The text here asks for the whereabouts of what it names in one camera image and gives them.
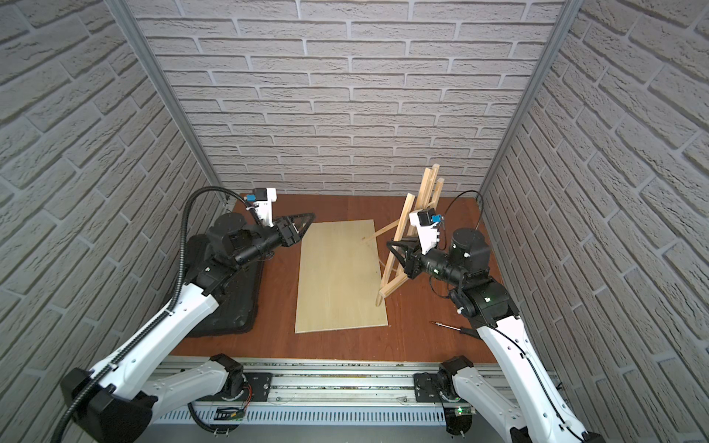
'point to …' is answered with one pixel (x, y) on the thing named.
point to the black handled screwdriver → (466, 330)
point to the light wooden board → (340, 278)
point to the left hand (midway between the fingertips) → (314, 212)
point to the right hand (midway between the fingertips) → (394, 243)
